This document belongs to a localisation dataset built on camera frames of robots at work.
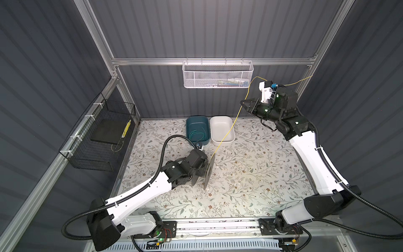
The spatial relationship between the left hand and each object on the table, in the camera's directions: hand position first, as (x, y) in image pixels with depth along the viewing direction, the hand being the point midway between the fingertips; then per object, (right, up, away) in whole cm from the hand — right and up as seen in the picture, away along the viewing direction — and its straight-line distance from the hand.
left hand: (200, 162), depth 76 cm
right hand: (+19, +28, -10) cm, 35 cm away
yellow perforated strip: (-38, +17, +2) cm, 41 cm away
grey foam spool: (+4, -5, -6) cm, 8 cm away
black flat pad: (-43, +15, -2) cm, 46 cm away
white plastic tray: (+13, +20, +39) cm, 46 cm away
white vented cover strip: (+26, -37, -6) cm, 46 cm away
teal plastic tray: (-3, +17, +31) cm, 36 cm away
